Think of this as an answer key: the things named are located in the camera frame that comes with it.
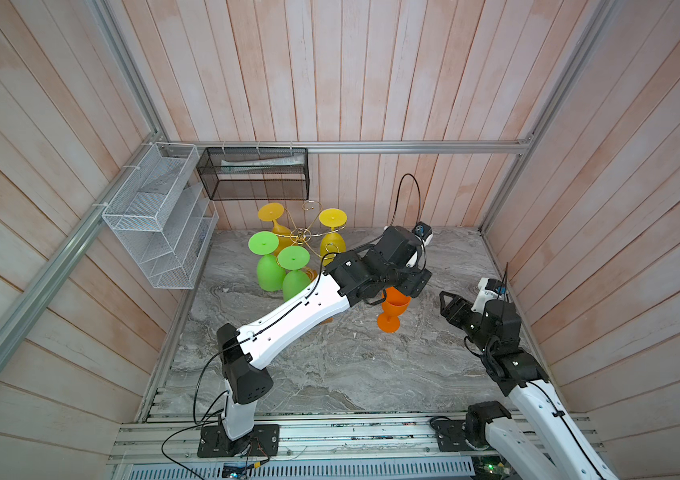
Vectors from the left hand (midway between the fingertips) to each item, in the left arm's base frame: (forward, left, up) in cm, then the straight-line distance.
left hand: (410, 271), depth 69 cm
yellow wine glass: (+13, +19, -5) cm, 23 cm away
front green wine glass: (+2, +28, +3) cm, 28 cm away
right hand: (+1, -13, -12) cm, 17 cm away
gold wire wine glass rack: (+16, +23, -6) cm, 29 cm away
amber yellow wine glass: (+19, +35, +2) cm, 40 cm away
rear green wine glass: (+4, +35, -6) cm, 36 cm away
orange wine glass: (0, +1, -16) cm, 16 cm away
